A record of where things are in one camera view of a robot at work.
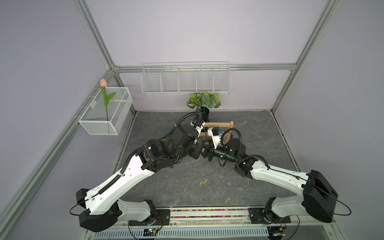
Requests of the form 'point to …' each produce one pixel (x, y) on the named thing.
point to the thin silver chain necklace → (229, 183)
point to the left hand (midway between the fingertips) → (199, 142)
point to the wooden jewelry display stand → (228, 125)
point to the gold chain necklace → (204, 182)
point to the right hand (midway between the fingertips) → (195, 143)
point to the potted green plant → (203, 101)
